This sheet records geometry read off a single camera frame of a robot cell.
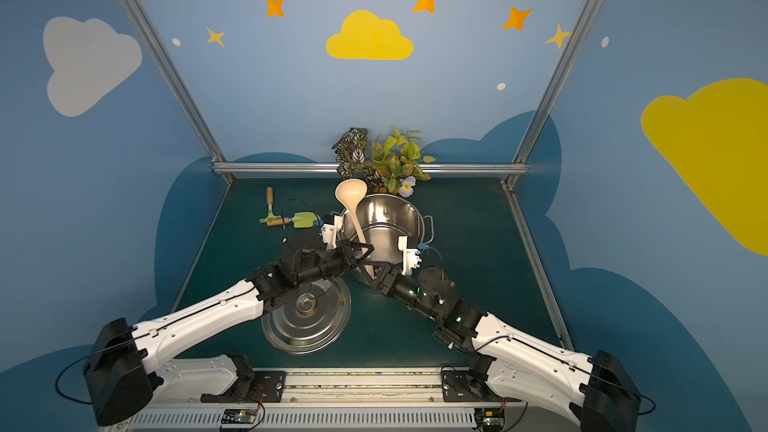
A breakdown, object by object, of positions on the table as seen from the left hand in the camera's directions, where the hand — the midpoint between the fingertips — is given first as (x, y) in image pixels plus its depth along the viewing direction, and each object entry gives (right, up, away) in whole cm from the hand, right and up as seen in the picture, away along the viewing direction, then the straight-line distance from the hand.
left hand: (376, 245), depth 72 cm
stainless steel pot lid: (-20, -23, +13) cm, 33 cm away
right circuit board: (+28, -43, 0) cm, 51 cm away
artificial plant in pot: (+3, +22, +21) cm, 31 cm away
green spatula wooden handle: (-29, +4, +36) cm, 47 cm away
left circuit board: (-34, -42, 0) cm, 54 cm away
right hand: (-2, -4, -3) cm, 6 cm away
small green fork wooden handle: (-43, +12, +41) cm, 60 cm away
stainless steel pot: (+1, +5, +21) cm, 22 cm away
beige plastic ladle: (-7, +13, +7) cm, 16 cm away
